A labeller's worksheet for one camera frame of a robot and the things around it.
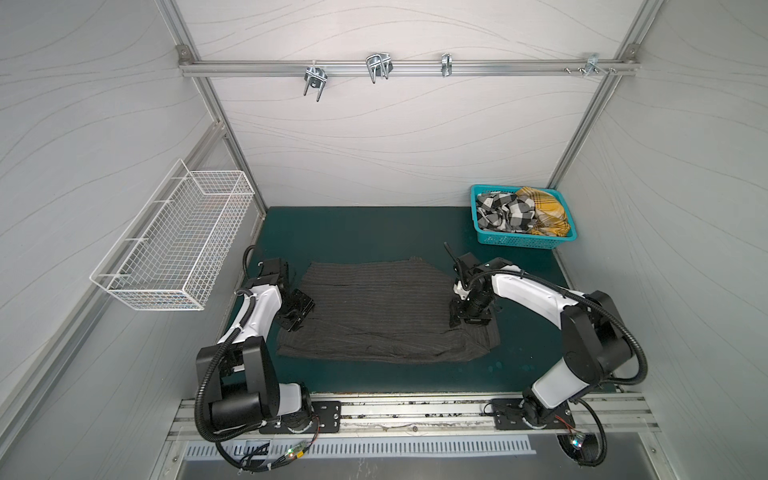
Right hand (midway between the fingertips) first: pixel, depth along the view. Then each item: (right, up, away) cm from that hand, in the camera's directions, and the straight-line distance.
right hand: (463, 317), depth 86 cm
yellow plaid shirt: (+35, +30, +18) cm, 50 cm away
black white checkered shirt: (+21, +33, +21) cm, 44 cm away
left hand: (-44, +3, +1) cm, 44 cm away
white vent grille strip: (-62, -23, -22) cm, 70 cm away
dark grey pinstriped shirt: (-24, 0, +7) cm, 25 cm away
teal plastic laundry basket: (+24, +23, +18) cm, 38 cm away
